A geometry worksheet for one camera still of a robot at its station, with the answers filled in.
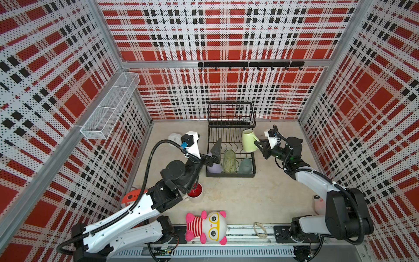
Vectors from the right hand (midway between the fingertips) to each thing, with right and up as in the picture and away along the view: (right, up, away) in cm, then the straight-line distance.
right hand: (257, 141), depth 83 cm
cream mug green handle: (-4, 0, 0) cm, 4 cm away
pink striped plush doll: (-22, -37, -14) cm, 45 cm away
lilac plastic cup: (-21, -15, +6) cm, 27 cm away
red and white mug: (-32, -27, +1) cm, 42 cm away
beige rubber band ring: (0, -42, -10) cm, 44 cm away
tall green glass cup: (-14, -12, +8) cm, 20 cm away
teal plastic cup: (-5, -14, +5) cm, 16 cm away
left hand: (-23, +2, -23) cm, 33 cm away
